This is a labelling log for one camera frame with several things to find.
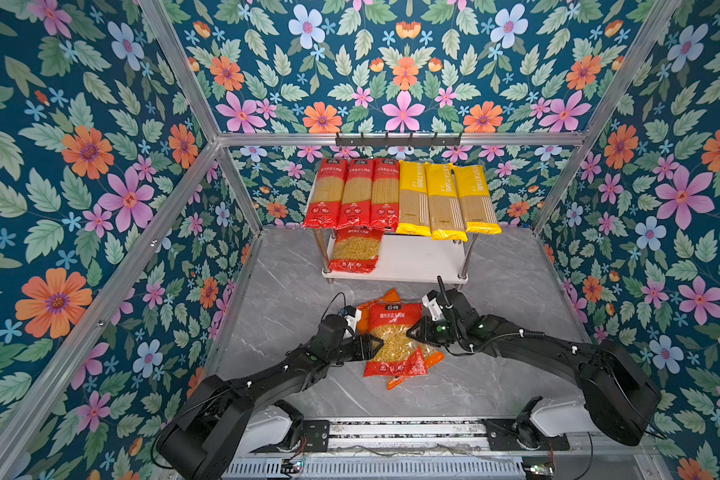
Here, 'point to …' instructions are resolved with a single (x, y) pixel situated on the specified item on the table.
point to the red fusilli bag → (355, 250)
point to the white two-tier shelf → (404, 256)
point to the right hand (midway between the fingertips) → (407, 333)
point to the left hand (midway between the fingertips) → (381, 340)
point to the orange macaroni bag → (433, 358)
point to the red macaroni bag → (399, 356)
